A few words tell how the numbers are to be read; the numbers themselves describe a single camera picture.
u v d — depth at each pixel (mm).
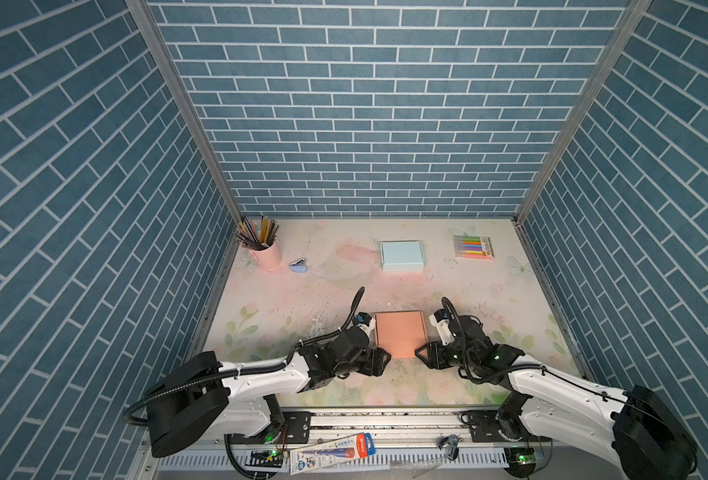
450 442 707
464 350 654
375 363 716
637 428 408
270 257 1017
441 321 769
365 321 751
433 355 739
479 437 732
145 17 706
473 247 1125
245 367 493
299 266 1048
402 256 1054
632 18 722
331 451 696
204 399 420
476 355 641
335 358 629
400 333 866
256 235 1006
